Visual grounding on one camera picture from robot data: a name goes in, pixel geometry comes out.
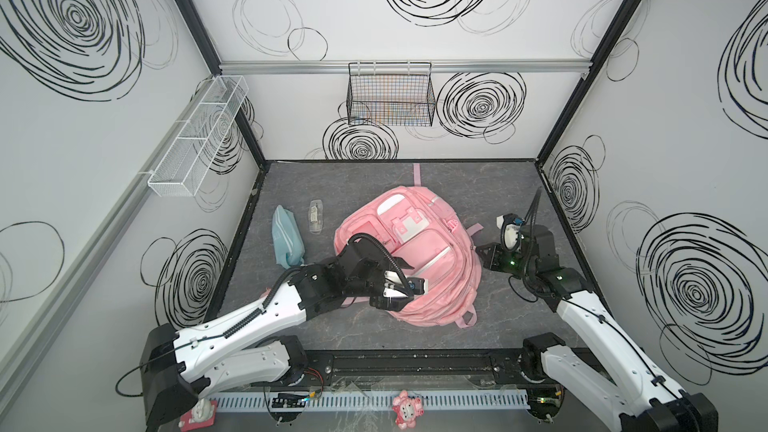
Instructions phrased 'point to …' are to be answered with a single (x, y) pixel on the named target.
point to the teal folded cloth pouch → (288, 244)
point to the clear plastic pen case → (316, 216)
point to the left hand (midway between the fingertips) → (413, 278)
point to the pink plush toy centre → (406, 408)
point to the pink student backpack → (424, 229)
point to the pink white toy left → (203, 414)
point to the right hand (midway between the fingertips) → (472, 250)
